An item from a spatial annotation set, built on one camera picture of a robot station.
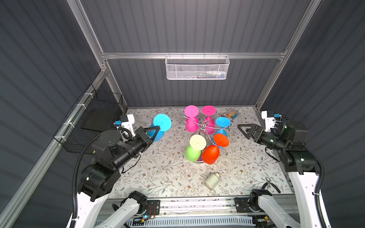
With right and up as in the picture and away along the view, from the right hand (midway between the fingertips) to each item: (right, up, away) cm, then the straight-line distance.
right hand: (244, 130), depth 63 cm
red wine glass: (-14, -12, +6) cm, 20 cm away
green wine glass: (-21, -6, -1) cm, 22 cm away
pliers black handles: (+22, -31, +18) cm, 42 cm away
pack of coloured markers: (+10, +8, +49) cm, 51 cm away
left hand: (-35, +2, -9) cm, 37 cm away
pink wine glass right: (-14, +9, +11) cm, 20 cm away
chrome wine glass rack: (-18, +2, +6) cm, 19 cm away
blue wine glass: (-8, +3, +8) cm, 11 cm away
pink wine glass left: (-23, +4, +15) cm, 27 cm away
